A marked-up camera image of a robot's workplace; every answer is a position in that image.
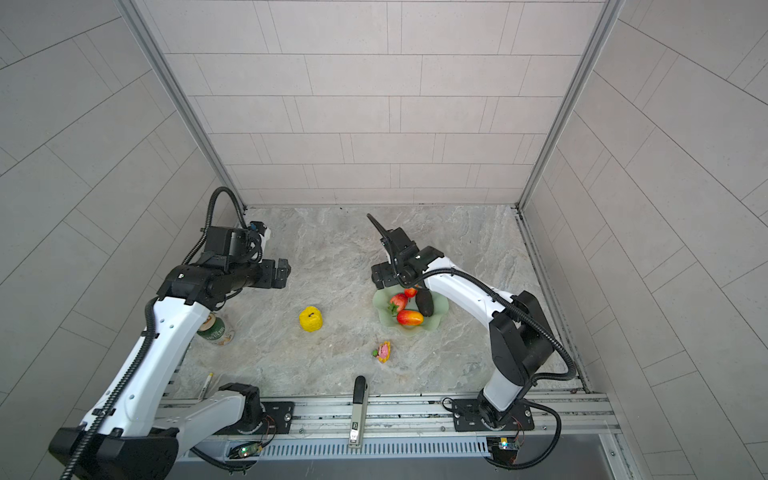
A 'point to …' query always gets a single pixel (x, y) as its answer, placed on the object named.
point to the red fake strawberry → (398, 303)
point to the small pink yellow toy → (383, 352)
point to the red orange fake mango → (406, 317)
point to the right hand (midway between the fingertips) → (386, 274)
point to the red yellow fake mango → (410, 292)
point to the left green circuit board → (248, 449)
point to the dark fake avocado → (424, 299)
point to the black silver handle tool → (358, 411)
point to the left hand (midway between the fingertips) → (281, 262)
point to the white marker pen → (205, 387)
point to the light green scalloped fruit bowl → (381, 300)
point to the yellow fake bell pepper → (311, 318)
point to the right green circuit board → (503, 449)
